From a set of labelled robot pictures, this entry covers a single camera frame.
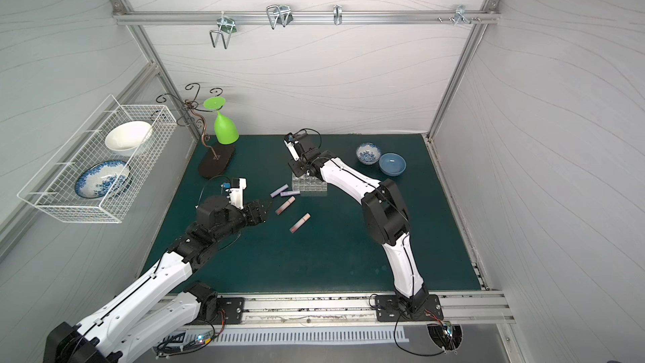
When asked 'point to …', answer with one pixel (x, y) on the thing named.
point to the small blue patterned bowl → (368, 154)
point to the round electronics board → (446, 335)
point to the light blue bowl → (392, 164)
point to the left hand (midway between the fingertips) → (268, 202)
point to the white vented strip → (293, 335)
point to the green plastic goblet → (225, 132)
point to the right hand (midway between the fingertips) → (298, 156)
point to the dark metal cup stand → (214, 165)
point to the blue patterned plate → (103, 180)
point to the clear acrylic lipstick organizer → (308, 186)
